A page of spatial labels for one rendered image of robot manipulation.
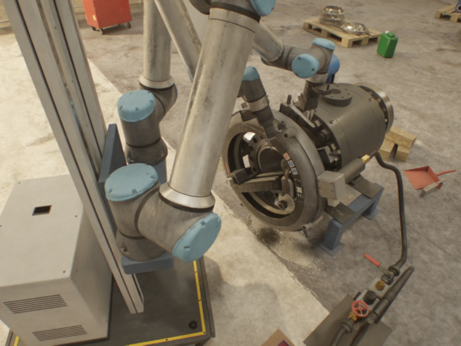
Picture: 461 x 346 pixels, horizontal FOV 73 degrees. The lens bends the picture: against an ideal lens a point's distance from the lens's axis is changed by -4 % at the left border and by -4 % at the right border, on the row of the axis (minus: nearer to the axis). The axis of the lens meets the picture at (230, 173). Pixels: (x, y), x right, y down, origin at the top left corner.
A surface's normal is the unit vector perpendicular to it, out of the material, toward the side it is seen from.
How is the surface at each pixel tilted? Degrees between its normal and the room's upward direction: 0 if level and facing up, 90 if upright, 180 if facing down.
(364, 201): 0
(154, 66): 92
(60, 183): 0
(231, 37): 69
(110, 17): 90
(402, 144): 90
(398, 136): 90
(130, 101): 5
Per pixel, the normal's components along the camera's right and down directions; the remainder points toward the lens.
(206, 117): -0.04, 0.28
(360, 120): 0.46, -0.21
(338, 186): 0.61, 0.16
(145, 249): 0.29, 0.32
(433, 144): 0.00, -0.76
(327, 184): -0.75, 0.43
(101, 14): 0.71, 0.46
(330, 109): 0.16, -0.62
